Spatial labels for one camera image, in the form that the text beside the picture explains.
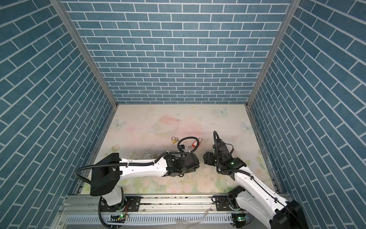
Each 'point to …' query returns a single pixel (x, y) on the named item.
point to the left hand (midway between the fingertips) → (193, 167)
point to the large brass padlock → (174, 140)
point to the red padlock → (195, 142)
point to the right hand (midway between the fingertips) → (206, 155)
